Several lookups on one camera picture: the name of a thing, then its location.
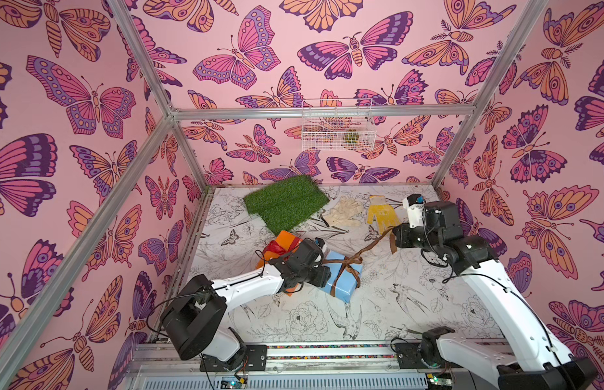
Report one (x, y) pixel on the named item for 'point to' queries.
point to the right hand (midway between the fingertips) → (396, 227)
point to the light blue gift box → (345, 275)
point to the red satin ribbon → (273, 246)
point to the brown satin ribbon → (352, 261)
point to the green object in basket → (351, 138)
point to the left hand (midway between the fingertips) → (326, 272)
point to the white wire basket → (338, 125)
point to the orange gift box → (285, 240)
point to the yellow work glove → (382, 214)
